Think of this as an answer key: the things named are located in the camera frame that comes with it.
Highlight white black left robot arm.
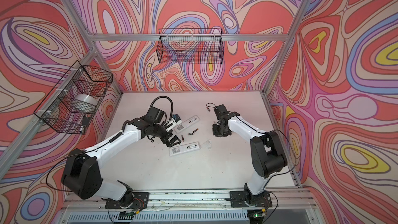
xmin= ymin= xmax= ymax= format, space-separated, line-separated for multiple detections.
xmin=61 ymin=107 xmax=182 ymax=207

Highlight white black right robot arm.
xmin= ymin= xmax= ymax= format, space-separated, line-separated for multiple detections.
xmin=212 ymin=105 xmax=288 ymax=197

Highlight white battery cover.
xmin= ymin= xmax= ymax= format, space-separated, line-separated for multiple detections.
xmin=201 ymin=140 xmax=212 ymax=149

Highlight silver tape roll in basket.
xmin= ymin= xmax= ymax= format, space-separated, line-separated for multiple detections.
xmin=72 ymin=94 xmax=98 ymax=113

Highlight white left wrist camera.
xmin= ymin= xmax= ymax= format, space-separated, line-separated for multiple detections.
xmin=166 ymin=114 xmax=182 ymax=131

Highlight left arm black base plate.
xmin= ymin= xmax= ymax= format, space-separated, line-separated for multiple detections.
xmin=105 ymin=192 xmax=150 ymax=211

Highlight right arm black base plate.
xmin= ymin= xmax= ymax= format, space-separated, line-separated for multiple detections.
xmin=226 ymin=190 xmax=273 ymax=209

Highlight black wire basket left wall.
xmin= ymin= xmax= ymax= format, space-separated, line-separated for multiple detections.
xmin=34 ymin=61 xmax=114 ymax=135

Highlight black wire basket wall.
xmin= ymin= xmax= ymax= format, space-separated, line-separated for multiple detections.
xmin=34 ymin=61 xmax=114 ymax=135
xmin=156 ymin=28 xmax=224 ymax=64

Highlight black wire basket back wall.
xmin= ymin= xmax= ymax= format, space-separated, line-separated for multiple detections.
xmin=156 ymin=28 xmax=224 ymax=64

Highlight aluminium frame rails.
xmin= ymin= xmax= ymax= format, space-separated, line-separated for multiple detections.
xmin=0 ymin=0 xmax=324 ymax=190

